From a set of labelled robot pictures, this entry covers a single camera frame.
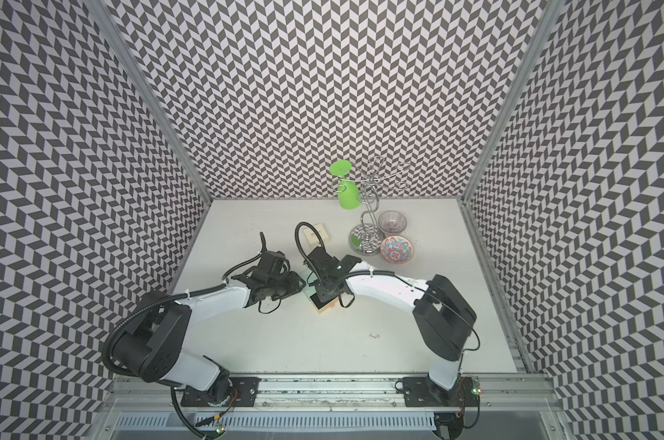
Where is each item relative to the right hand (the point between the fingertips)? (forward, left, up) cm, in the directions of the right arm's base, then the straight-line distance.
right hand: (331, 291), depth 85 cm
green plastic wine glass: (+29, -6, +14) cm, 32 cm away
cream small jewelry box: (+8, +4, +17) cm, 20 cm away
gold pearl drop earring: (-11, -13, -7) cm, 19 cm away
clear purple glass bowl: (+32, -23, -4) cm, 39 cm away
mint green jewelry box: (0, +6, -2) cm, 7 cm away
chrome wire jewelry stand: (+23, -13, -3) cm, 27 cm away
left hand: (+3, +10, -4) cm, 11 cm away
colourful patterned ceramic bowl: (+20, -24, -6) cm, 31 cm away
